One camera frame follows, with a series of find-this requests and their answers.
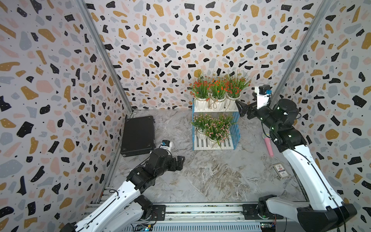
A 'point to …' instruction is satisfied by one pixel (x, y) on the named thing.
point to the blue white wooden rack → (202, 145)
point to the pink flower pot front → (212, 140)
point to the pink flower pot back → (199, 122)
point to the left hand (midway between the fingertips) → (179, 157)
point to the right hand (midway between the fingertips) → (246, 98)
